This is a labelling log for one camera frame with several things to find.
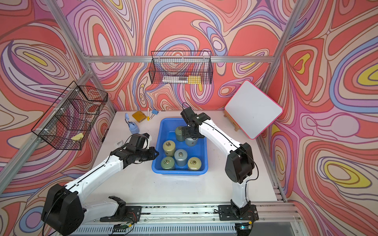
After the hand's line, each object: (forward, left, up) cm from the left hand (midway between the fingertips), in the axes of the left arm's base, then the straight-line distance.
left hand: (159, 153), depth 83 cm
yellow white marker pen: (+38, +16, -9) cm, 42 cm away
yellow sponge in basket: (+1, +38, +15) cm, 41 cm away
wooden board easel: (+25, -52, -7) cm, 58 cm away
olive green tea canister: (+6, -5, -2) cm, 8 cm away
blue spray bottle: (+23, +22, -3) cm, 32 cm away
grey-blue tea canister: (+6, -18, +3) cm, 19 cm away
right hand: (+8, -19, +3) cm, 21 cm away
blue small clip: (+44, +12, -10) cm, 47 cm away
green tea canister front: (-5, -5, -2) cm, 7 cm away
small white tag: (+12, +31, -9) cm, 34 cm away
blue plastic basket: (+22, -1, -8) cm, 23 cm away
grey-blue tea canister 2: (-1, -12, -2) cm, 12 cm away
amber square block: (+38, +23, -9) cm, 46 cm away
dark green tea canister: (+17, -10, -3) cm, 20 cm away
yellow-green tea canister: (-5, -20, -2) cm, 21 cm away
